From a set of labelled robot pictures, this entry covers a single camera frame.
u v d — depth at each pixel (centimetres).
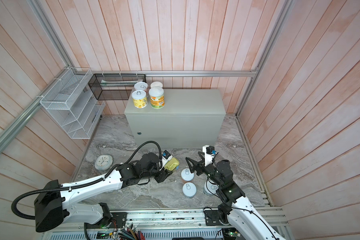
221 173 57
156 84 78
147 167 59
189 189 78
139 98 73
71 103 75
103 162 92
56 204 40
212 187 80
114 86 105
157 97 71
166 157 67
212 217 73
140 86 78
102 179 49
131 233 60
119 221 72
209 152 64
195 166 65
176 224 73
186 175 84
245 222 50
